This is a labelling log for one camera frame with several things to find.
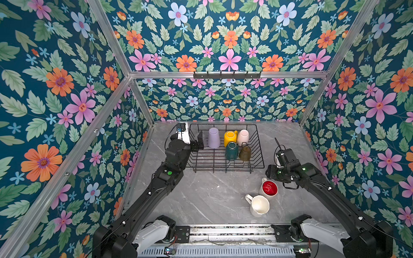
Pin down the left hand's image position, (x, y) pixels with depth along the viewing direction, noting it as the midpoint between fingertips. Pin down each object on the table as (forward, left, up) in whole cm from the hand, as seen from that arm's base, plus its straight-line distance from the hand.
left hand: (194, 127), depth 71 cm
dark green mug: (+1, -19, -23) cm, 29 cm away
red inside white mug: (-19, -37, -31) cm, 52 cm away
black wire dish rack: (+4, -9, -35) cm, 36 cm away
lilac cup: (+11, -9, -23) cm, 27 cm away
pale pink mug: (+11, -27, -24) cm, 38 cm away
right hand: (-14, -36, -22) cm, 44 cm away
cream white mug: (-27, -30, -31) cm, 51 cm away
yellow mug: (+11, -19, -22) cm, 31 cm away
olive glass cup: (+2, -27, -28) cm, 39 cm away
